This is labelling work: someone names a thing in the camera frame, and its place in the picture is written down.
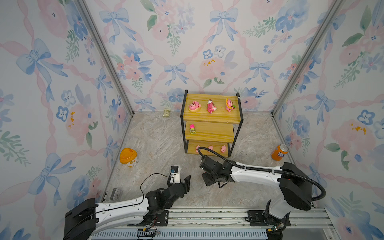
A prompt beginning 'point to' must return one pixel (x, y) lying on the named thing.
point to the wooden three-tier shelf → (210, 121)
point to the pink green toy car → (192, 129)
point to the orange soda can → (280, 152)
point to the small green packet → (166, 112)
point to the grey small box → (116, 194)
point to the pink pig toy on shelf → (223, 149)
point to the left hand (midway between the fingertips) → (187, 175)
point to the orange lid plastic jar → (128, 156)
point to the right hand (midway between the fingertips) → (206, 176)
